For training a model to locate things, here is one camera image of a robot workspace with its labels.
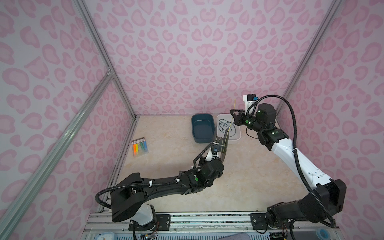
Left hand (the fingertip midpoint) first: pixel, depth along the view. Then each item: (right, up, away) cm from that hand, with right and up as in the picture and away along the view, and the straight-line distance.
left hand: (214, 151), depth 77 cm
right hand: (+8, +22, -4) cm, 24 cm away
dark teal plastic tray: (-5, +12, +33) cm, 35 cm away
